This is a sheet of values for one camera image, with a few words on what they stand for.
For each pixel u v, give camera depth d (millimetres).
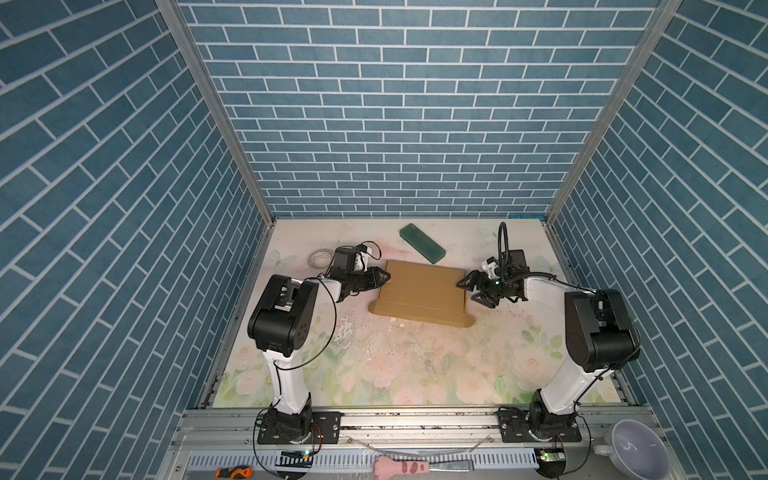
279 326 514
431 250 1116
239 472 666
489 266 927
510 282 734
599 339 490
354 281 845
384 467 668
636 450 707
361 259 845
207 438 754
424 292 937
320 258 1046
